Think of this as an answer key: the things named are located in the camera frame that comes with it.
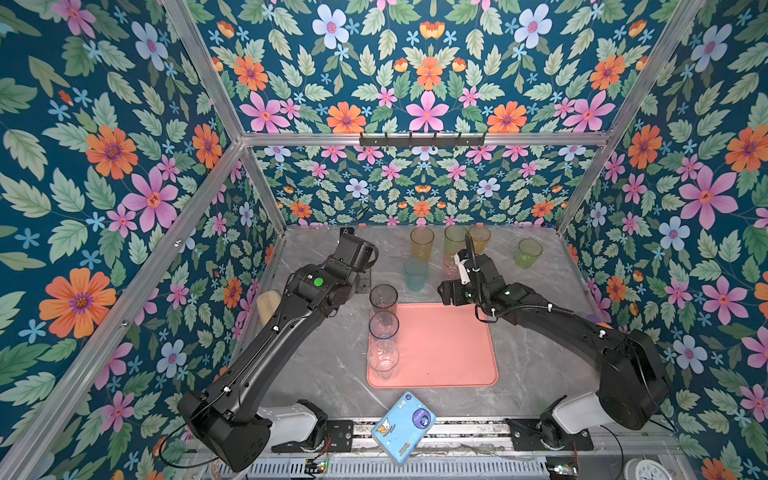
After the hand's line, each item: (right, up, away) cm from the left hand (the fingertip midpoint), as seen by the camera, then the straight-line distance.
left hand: (361, 266), depth 72 cm
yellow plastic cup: (+16, +7, +29) cm, 34 cm away
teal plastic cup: (+14, -3, +24) cm, 27 cm away
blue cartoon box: (+10, -39, -1) cm, 40 cm away
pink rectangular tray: (+22, -24, +15) cm, 36 cm away
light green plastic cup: (+55, +4, +35) cm, 66 cm away
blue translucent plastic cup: (+4, -17, +13) cm, 22 cm away
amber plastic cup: (+40, +11, +44) cm, 60 cm away
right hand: (+24, -6, +14) cm, 28 cm away
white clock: (+65, -46, -5) cm, 80 cm away
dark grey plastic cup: (+4, -9, +13) cm, 16 cm away
